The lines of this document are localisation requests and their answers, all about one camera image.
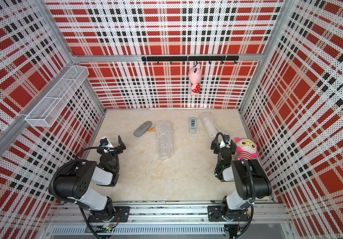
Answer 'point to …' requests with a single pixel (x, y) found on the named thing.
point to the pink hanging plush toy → (195, 74)
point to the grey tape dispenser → (193, 125)
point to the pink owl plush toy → (246, 149)
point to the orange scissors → (152, 130)
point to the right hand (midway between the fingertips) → (224, 138)
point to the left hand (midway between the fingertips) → (115, 138)
